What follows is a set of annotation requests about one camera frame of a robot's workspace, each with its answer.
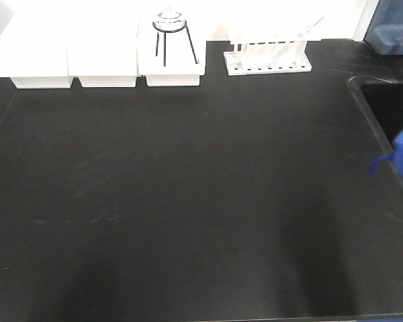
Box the white plastic bin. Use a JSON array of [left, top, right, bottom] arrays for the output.
[[0, 15, 71, 90], [136, 13, 206, 88], [66, 18, 139, 89]]

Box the glass beaker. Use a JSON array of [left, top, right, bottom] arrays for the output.
[[152, 9, 187, 33]]

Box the white test tube rack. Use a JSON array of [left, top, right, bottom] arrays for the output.
[[222, 15, 314, 76]]

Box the clear plastic pipette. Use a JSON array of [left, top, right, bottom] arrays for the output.
[[271, 15, 325, 64]]

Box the black sink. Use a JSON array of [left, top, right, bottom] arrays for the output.
[[345, 74, 403, 219]]

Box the dark blue plastic container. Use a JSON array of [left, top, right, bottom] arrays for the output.
[[363, 0, 403, 56]]

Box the black wire tripod stand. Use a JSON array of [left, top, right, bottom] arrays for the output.
[[153, 20, 200, 66]]

